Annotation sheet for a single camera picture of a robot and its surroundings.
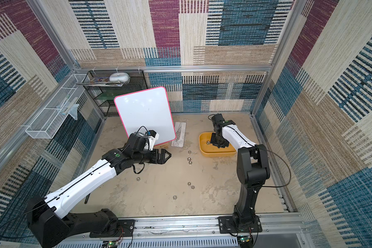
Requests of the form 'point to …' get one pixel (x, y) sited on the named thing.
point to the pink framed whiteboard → (150, 108)
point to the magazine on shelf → (104, 81)
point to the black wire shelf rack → (104, 96)
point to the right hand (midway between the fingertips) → (217, 142)
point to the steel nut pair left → (189, 183)
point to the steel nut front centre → (174, 197)
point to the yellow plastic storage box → (212, 150)
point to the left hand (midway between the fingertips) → (164, 153)
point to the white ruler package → (180, 128)
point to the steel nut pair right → (192, 187)
